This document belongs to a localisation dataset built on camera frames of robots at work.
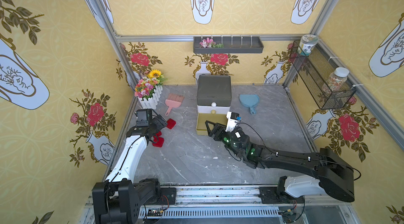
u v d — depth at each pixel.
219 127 0.66
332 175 0.41
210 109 0.94
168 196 0.73
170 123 1.00
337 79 0.65
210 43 0.88
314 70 0.90
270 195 0.73
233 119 0.67
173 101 1.12
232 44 0.92
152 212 0.73
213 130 0.66
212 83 0.92
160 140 0.93
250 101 1.14
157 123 0.76
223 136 0.67
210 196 0.75
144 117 0.64
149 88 0.98
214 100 0.88
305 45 0.86
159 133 0.95
